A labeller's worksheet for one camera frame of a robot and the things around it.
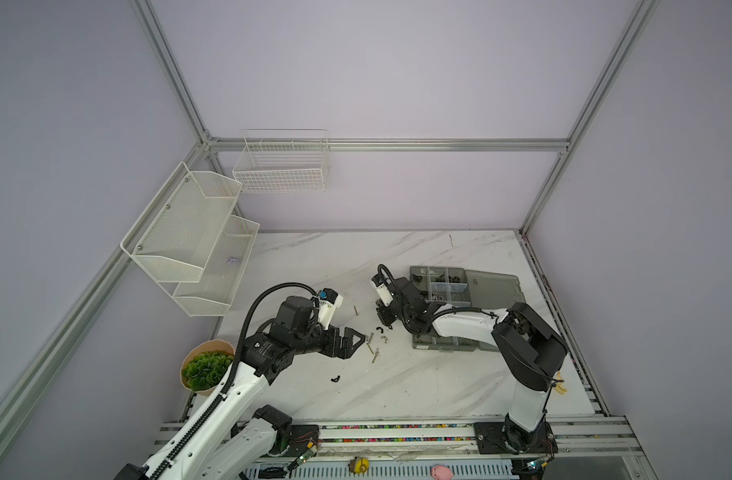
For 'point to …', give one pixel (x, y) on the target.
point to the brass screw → (376, 353)
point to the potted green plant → (205, 366)
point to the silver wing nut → (386, 340)
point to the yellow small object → (359, 465)
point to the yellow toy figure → (559, 387)
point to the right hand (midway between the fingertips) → (377, 300)
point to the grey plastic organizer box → (467, 288)
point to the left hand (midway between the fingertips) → (348, 338)
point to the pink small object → (441, 472)
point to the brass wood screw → (355, 310)
